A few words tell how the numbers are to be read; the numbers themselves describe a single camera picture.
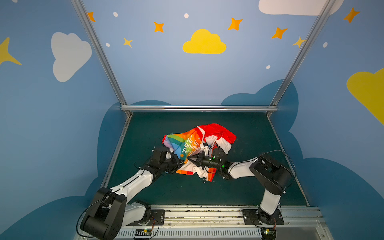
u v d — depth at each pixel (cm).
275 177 49
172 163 76
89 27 75
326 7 70
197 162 77
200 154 80
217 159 71
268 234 73
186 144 98
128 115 123
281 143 111
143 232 73
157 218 73
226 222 74
